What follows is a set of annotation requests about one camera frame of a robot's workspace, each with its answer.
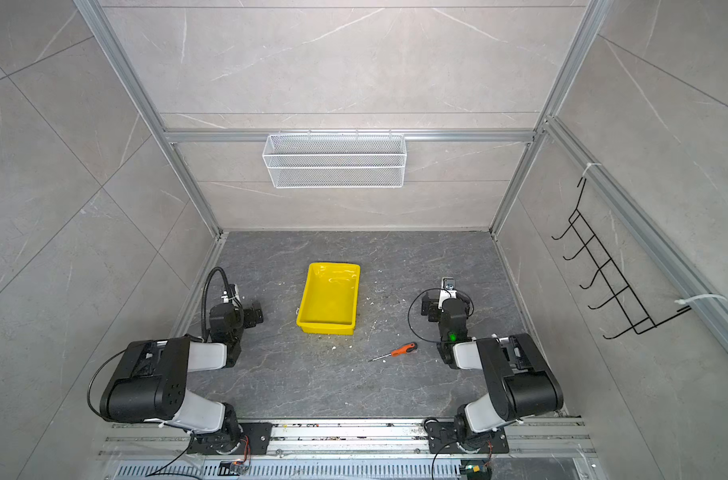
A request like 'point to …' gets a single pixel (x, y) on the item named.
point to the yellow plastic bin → (329, 299)
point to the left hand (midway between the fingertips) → (240, 297)
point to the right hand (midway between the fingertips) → (443, 290)
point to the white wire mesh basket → (336, 160)
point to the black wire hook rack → (621, 304)
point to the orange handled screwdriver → (410, 347)
